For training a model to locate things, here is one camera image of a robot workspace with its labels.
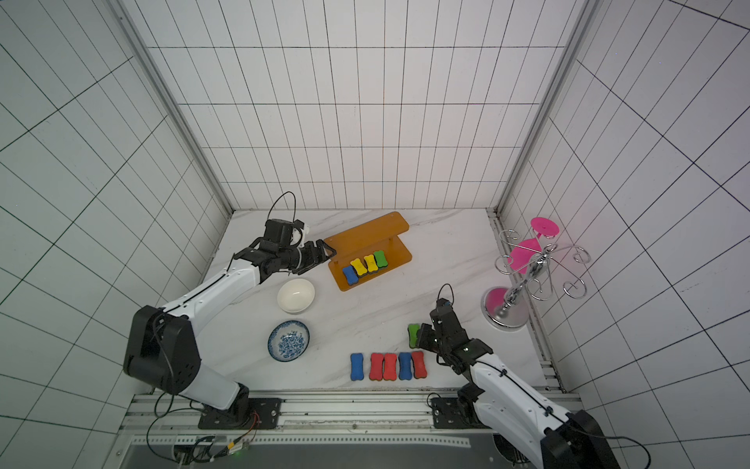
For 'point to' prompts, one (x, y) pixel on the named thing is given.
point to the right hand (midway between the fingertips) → (408, 332)
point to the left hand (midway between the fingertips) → (325, 261)
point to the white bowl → (295, 295)
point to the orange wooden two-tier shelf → (367, 250)
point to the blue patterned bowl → (288, 341)
